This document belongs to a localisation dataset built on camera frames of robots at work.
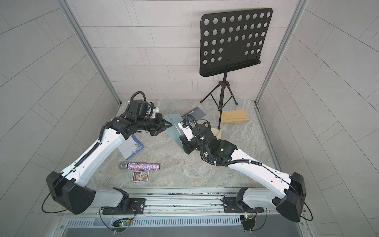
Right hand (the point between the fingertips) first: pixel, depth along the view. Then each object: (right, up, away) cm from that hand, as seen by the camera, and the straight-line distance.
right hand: (180, 139), depth 69 cm
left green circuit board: (-27, -38, -4) cm, 47 cm away
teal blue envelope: (-3, +3, +1) cm, 4 cm away
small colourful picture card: (-22, -22, +10) cm, 33 cm away
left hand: (-2, +7, +2) cm, 8 cm away
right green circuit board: (+32, -38, -1) cm, 50 cm away
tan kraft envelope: (+36, +10, +39) cm, 54 cm away
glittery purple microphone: (-32, -17, +11) cm, 38 cm away
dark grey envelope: (+8, +13, +42) cm, 44 cm away
